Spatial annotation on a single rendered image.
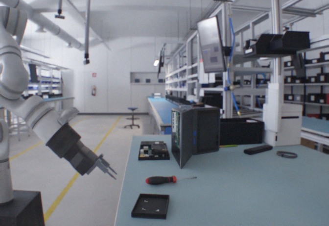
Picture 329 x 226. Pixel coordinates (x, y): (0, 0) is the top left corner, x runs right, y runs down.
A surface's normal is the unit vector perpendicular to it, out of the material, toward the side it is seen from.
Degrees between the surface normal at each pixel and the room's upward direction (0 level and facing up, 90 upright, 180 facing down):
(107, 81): 90
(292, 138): 90
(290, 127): 90
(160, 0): 90
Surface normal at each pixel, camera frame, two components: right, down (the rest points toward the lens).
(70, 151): 0.26, 0.19
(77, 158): -0.12, -0.18
